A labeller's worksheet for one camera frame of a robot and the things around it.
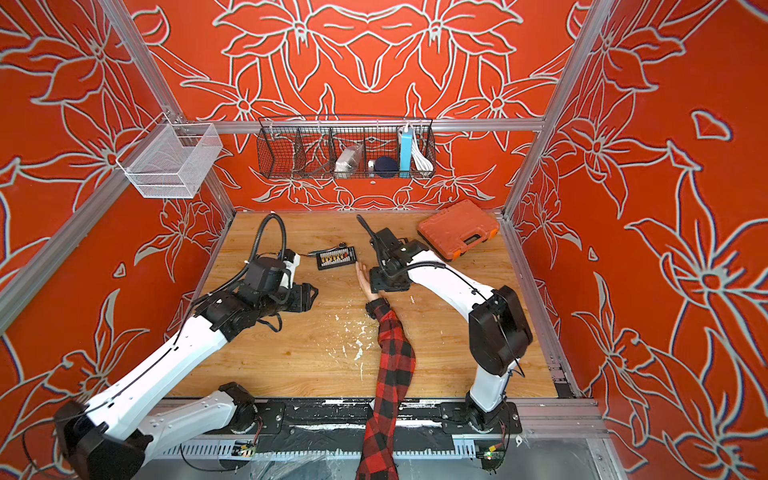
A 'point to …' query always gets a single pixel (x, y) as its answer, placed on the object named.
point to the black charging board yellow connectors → (336, 257)
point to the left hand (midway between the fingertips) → (310, 288)
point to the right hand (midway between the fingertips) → (373, 286)
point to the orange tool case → (458, 229)
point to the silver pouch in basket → (348, 159)
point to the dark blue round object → (386, 167)
